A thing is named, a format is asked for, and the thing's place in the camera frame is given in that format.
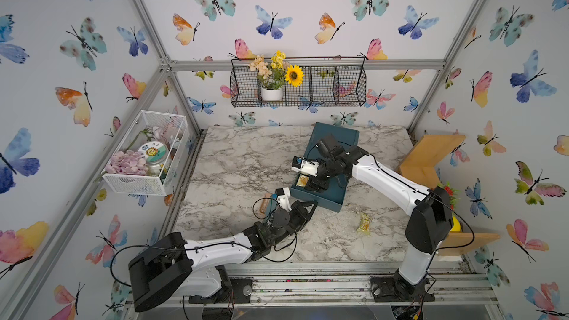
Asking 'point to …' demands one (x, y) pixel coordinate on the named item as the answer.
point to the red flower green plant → (450, 193)
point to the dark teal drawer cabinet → (347, 138)
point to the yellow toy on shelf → (456, 227)
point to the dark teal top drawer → (333, 198)
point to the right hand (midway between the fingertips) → (311, 175)
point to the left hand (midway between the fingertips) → (321, 203)
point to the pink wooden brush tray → (266, 198)
